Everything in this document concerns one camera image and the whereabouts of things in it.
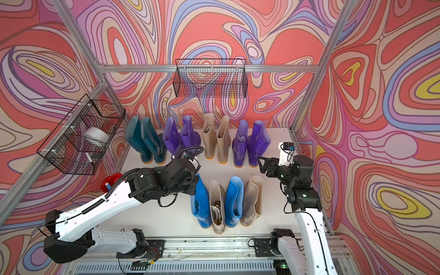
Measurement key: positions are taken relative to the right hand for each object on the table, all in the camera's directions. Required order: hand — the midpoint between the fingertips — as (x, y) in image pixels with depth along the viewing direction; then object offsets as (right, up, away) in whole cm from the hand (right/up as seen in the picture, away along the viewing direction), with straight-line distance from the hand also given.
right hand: (264, 163), depth 72 cm
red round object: (-73, -10, +9) cm, 74 cm away
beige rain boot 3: (-6, -14, -6) cm, 16 cm away
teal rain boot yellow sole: (-61, +12, +9) cm, 62 cm away
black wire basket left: (-82, +6, -3) cm, 82 cm away
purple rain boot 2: (-9, +8, +10) cm, 16 cm away
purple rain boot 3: (0, +8, +15) cm, 17 cm away
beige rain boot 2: (-20, -17, -6) cm, 27 cm away
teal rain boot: (-54, +10, +19) cm, 58 cm away
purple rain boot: (-34, +11, +12) cm, 38 cm away
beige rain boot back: (-24, +12, +12) cm, 30 cm away
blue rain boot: (-27, -16, -5) cm, 32 cm away
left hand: (-26, -7, -5) cm, 28 cm away
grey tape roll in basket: (-73, +12, +2) cm, 74 cm away
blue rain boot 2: (-14, -13, -11) cm, 22 cm away
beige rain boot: (-17, +10, +11) cm, 23 cm away
